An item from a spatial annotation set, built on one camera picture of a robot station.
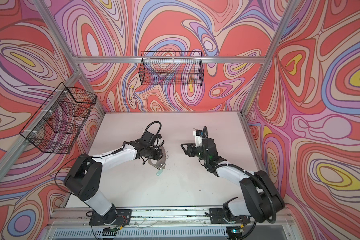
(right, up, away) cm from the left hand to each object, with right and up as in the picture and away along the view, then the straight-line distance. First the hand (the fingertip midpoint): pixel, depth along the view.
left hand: (164, 154), depth 90 cm
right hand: (+13, +5, -4) cm, 14 cm away
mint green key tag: (-3, -11, -2) cm, 11 cm away
